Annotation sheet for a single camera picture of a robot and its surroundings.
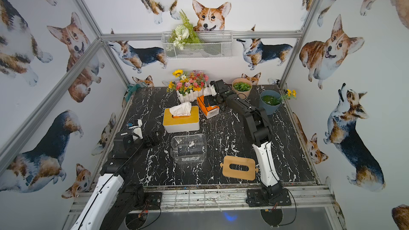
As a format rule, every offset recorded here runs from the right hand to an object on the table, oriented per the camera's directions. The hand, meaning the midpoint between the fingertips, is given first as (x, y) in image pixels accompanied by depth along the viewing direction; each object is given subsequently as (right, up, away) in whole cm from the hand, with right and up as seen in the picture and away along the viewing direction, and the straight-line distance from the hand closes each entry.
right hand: (215, 94), depth 103 cm
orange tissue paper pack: (-19, -10, -10) cm, 24 cm away
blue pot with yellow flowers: (+36, -4, +1) cm, 36 cm away
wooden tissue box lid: (+17, -43, -20) cm, 50 cm away
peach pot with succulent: (+17, +5, +1) cm, 18 cm away
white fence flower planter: (-17, +5, 0) cm, 18 cm away
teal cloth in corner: (-63, +5, +17) cm, 66 cm away
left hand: (-31, -18, -23) cm, 43 cm away
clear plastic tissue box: (-15, -31, -12) cm, 37 cm away
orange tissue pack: (-4, -11, -2) cm, 12 cm away
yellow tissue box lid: (-28, -15, -10) cm, 33 cm away
